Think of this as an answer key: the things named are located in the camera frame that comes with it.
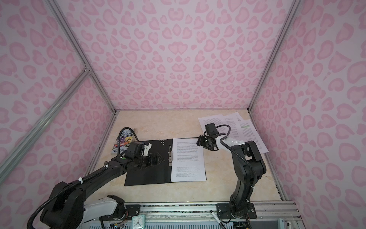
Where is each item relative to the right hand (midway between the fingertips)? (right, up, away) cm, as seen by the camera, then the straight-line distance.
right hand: (200, 142), depth 96 cm
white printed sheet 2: (+27, +15, +18) cm, 36 cm away
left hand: (-25, -8, -11) cm, 29 cm away
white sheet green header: (+37, +4, +8) cm, 38 cm away
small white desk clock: (-32, -35, -27) cm, 54 cm away
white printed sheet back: (+16, +14, +18) cm, 28 cm away
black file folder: (-26, -17, -11) cm, 33 cm away
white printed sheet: (-9, -13, -5) cm, 16 cm away
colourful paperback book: (-53, +1, +6) cm, 53 cm away
